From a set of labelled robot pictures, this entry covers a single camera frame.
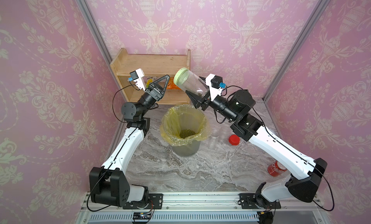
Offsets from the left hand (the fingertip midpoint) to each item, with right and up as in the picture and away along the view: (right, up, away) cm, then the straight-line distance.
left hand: (171, 80), depth 56 cm
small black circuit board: (-17, -65, +16) cm, 69 cm away
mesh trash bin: (+6, -34, +25) cm, 42 cm away
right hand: (+10, -1, -1) cm, 10 cm away
